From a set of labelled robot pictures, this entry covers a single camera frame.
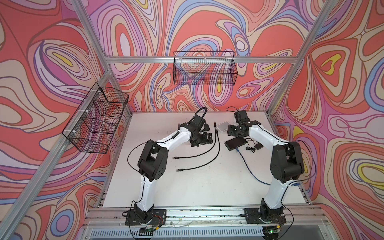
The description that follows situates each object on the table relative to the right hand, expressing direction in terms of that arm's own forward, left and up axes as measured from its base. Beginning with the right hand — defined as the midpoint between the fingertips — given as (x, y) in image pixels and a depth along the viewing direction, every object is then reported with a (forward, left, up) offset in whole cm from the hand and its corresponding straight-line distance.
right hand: (232, 134), depth 97 cm
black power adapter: (+12, +16, -7) cm, 21 cm away
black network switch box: (-2, -2, -7) cm, 8 cm away
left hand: (-6, +16, +1) cm, 17 cm away
